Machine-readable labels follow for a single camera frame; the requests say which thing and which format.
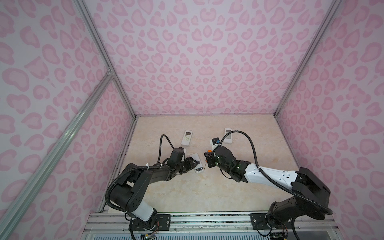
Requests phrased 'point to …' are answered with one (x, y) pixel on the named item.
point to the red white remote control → (199, 168)
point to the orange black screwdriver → (208, 151)
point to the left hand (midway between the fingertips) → (197, 162)
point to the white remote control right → (228, 139)
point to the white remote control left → (186, 137)
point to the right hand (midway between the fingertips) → (206, 153)
